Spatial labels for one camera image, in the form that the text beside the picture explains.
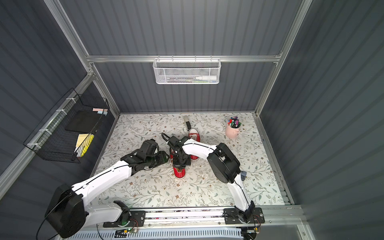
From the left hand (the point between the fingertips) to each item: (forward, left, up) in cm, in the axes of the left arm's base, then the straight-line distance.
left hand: (167, 158), depth 83 cm
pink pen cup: (+21, -41, -5) cm, 47 cm away
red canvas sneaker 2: (+22, -15, -6) cm, 27 cm away
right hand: (-2, -6, -10) cm, 11 cm away
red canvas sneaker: (-7, -7, -5) cm, 11 cm away
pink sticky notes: (+23, +39, +15) cm, 48 cm away
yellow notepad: (-4, +32, +23) cm, 39 cm away
